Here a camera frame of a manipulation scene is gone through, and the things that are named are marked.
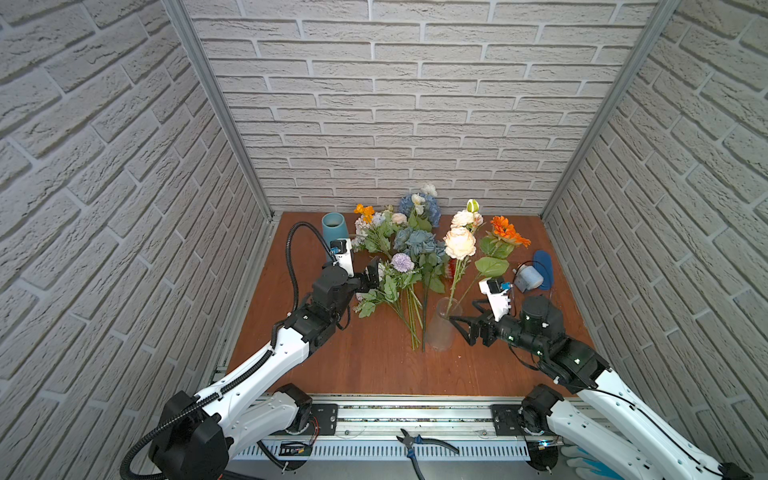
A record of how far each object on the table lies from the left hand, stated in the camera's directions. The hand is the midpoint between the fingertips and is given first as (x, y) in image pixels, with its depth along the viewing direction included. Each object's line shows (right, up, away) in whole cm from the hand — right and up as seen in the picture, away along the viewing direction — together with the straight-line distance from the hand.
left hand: (368, 254), depth 77 cm
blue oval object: (+63, -5, +32) cm, 71 cm away
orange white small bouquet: (-1, +8, +27) cm, 28 cm away
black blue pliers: (+11, -45, -7) cm, 47 cm away
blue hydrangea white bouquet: (+17, +15, +30) cm, 37 cm away
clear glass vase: (+20, -21, +2) cm, 29 cm away
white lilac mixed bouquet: (+8, -8, +12) cm, 16 cm away
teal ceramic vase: (-11, +8, +12) cm, 19 cm away
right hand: (+25, -14, -6) cm, 29 cm away
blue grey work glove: (+52, -49, -10) cm, 72 cm away
